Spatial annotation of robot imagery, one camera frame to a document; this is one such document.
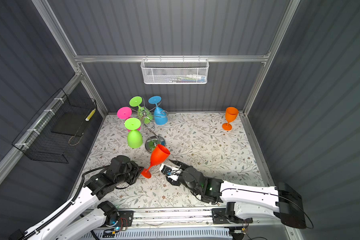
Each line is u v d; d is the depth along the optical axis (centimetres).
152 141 99
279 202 43
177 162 64
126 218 72
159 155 73
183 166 63
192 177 48
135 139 76
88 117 81
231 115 99
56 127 73
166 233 77
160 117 87
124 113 75
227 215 67
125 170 61
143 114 77
